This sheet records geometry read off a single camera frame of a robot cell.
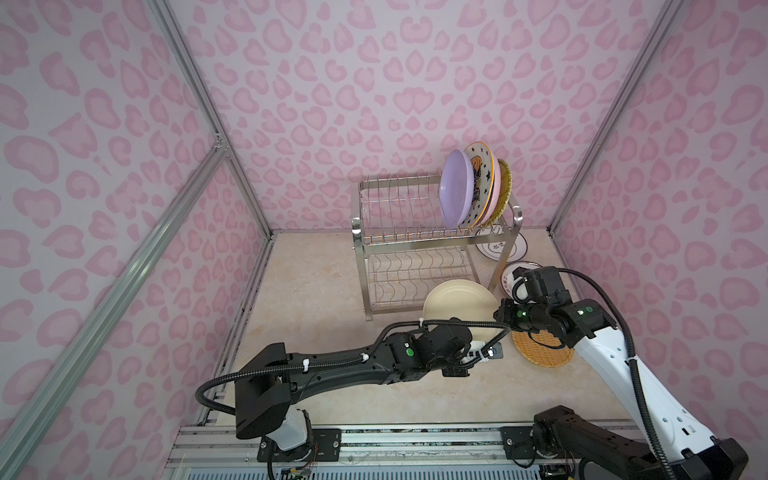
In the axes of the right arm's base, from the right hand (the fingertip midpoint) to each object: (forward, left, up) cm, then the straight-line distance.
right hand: (494, 313), depth 75 cm
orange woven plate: (-2, -17, -20) cm, 26 cm away
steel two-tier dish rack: (+10, +22, +13) cm, 28 cm away
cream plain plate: (+4, +7, -1) cm, 8 cm away
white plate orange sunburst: (+5, -2, +7) cm, 9 cm away
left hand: (-7, +5, -2) cm, 9 cm away
